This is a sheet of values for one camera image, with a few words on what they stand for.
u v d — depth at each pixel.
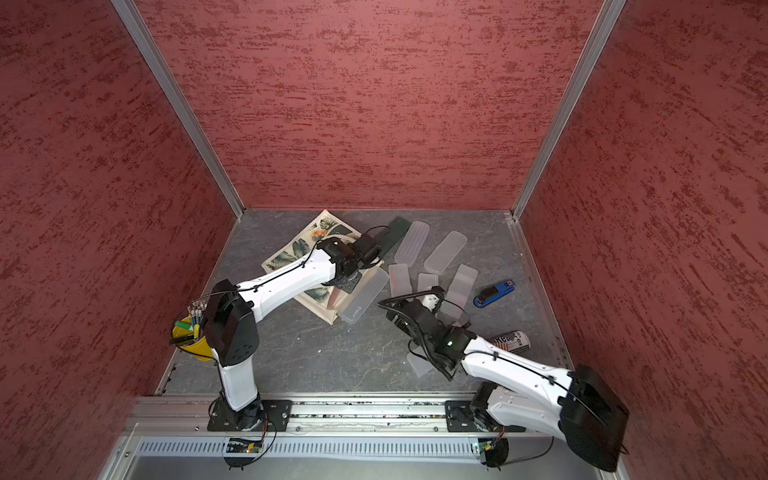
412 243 1.10
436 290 0.74
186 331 0.79
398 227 1.15
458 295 0.94
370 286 0.97
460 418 0.74
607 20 0.71
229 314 0.52
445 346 0.59
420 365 0.82
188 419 0.76
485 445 0.72
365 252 0.68
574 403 0.42
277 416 0.74
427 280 1.01
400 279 1.00
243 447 0.72
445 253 1.07
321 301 0.83
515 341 0.84
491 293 0.96
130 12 0.70
